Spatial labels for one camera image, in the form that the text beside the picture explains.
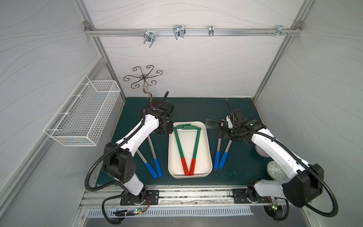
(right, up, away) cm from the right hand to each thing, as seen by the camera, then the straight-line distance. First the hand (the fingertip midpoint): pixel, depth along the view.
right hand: (224, 133), depth 81 cm
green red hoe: (-23, -17, +3) cm, 29 cm away
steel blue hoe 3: (+2, -15, +7) cm, 17 cm away
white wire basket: (-74, +11, -11) cm, 76 cm away
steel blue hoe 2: (-38, -22, +1) cm, 44 cm away
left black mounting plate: (-41, -33, -7) cm, 53 cm away
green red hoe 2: (-20, +2, +17) cm, 26 cm away
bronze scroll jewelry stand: (-50, +34, +10) cm, 61 cm away
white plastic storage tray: (-12, -21, +2) cm, 24 cm away
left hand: (-33, +1, +2) cm, 33 cm away
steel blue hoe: (-45, -20, +2) cm, 49 cm away
